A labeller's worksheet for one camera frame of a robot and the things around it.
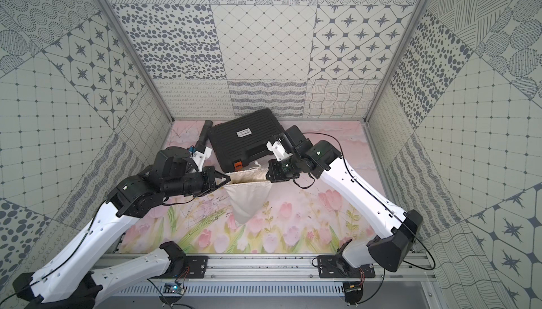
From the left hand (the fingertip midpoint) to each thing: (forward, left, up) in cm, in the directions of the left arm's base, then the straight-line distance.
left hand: (228, 172), depth 63 cm
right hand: (+2, -12, -6) cm, 14 cm away
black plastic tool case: (+31, +7, -23) cm, 40 cm away
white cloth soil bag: (-3, -6, -7) cm, 9 cm away
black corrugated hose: (+33, +26, -29) cm, 51 cm away
